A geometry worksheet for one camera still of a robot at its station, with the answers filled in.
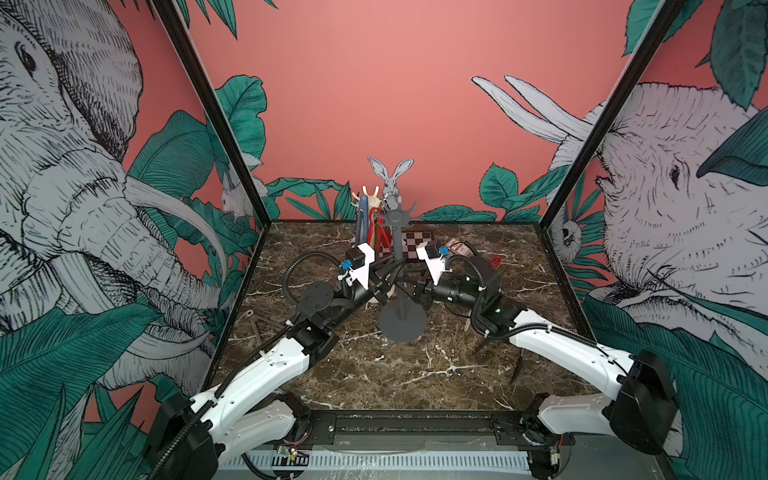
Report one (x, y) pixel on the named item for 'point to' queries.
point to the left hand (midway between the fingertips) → (401, 256)
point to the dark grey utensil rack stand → (403, 319)
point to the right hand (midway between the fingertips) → (396, 274)
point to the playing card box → (457, 246)
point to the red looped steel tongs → (496, 263)
